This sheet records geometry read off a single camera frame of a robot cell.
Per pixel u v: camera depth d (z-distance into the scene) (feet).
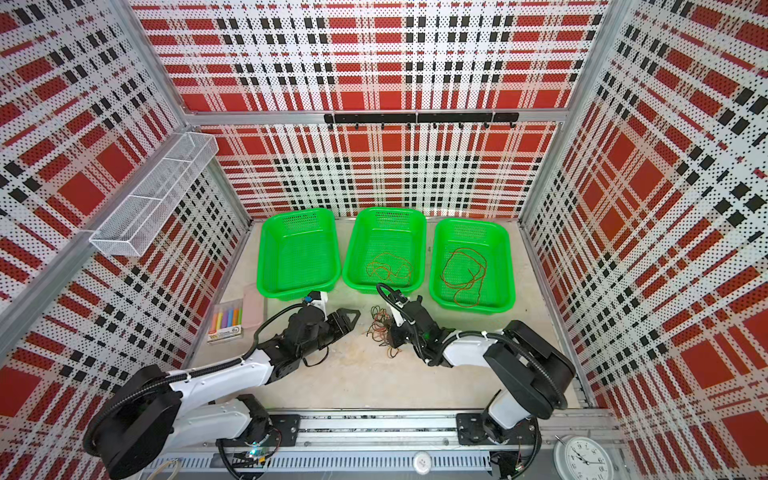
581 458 2.18
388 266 3.52
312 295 2.57
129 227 2.27
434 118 2.92
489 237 3.51
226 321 3.05
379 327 2.93
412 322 2.20
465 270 3.45
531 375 1.44
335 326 2.41
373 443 2.40
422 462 2.26
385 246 3.82
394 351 2.82
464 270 3.43
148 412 1.36
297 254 3.85
